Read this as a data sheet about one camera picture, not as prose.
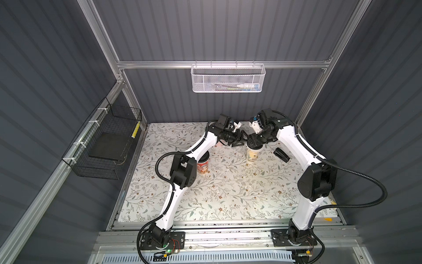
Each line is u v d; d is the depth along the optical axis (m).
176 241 0.72
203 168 0.87
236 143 0.87
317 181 0.50
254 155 0.92
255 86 0.91
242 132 0.85
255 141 0.78
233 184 0.91
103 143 0.73
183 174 0.61
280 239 0.74
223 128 0.79
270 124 0.63
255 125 0.82
